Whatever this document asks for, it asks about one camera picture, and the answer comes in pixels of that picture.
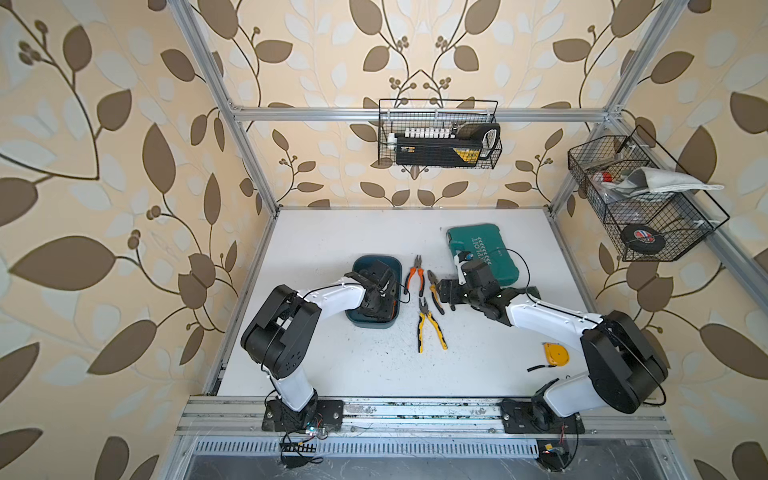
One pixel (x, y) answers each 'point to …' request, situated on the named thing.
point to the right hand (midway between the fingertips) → (447, 286)
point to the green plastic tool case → (483, 243)
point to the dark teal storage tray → (356, 318)
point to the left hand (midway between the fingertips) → (387, 310)
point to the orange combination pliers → (420, 272)
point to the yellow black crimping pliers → (424, 308)
